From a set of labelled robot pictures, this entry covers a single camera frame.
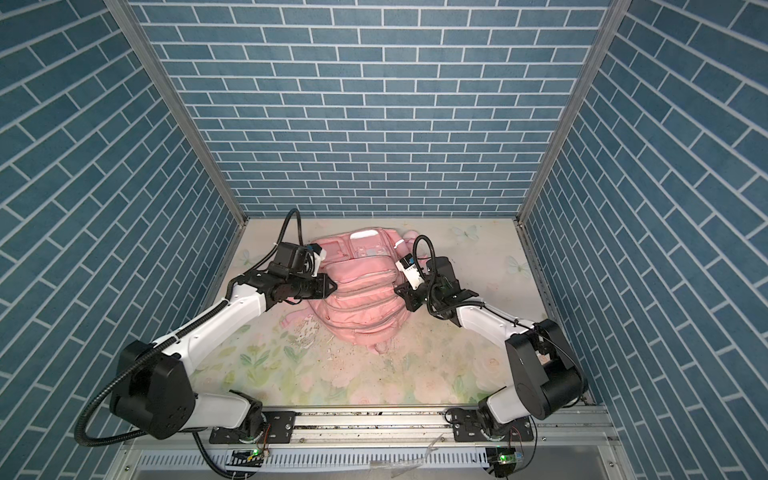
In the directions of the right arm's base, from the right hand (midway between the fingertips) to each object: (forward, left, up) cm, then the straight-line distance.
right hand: (396, 285), depth 87 cm
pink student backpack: (-8, +8, -1) cm, 11 cm away
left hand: (-3, +17, +3) cm, 17 cm away
